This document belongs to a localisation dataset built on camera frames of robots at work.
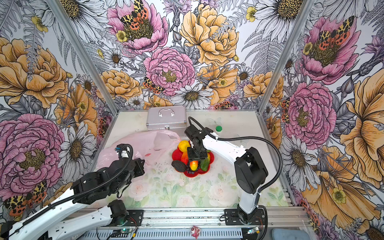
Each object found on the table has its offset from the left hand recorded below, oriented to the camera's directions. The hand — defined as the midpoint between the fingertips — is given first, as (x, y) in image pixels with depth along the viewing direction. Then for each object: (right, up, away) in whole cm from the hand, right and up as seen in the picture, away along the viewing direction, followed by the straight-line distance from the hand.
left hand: (143, 165), depth 70 cm
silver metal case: (+6, +23, +28) cm, 36 cm away
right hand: (+23, -2, +13) cm, 26 cm away
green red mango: (+29, -3, +16) cm, 33 cm away
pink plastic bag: (-1, +8, +9) cm, 12 cm away
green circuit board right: (+52, -31, +1) cm, 61 cm away
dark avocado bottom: (+15, -4, +13) cm, 20 cm away
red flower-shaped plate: (+12, -1, +24) cm, 27 cm away
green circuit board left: (-9, -31, +1) cm, 32 cm away
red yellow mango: (+23, -3, +12) cm, 26 cm away
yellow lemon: (+17, +6, +21) cm, 28 cm away
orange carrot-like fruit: (+17, -1, +21) cm, 27 cm away
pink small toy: (+24, -29, -3) cm, 37 cm away
